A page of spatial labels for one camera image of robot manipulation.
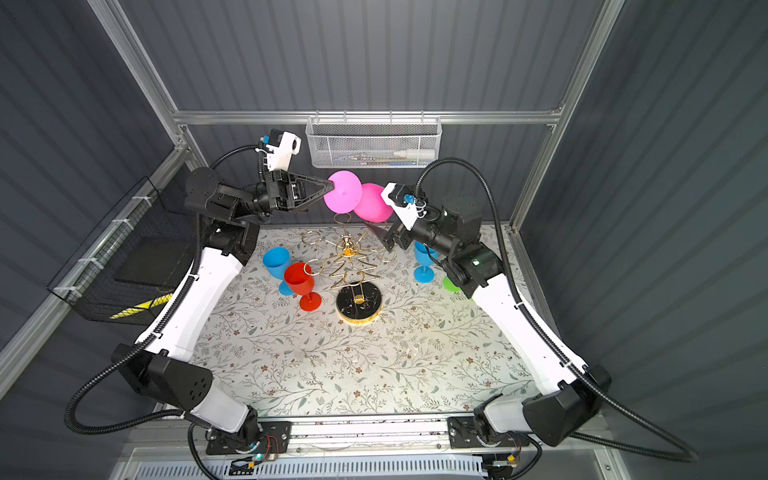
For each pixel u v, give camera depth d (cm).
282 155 53
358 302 96
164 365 40
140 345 43
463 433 73
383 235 56
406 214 53
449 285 100
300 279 87
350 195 51
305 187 53
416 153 87
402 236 55
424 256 93
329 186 52
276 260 92
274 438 72
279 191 49
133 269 70
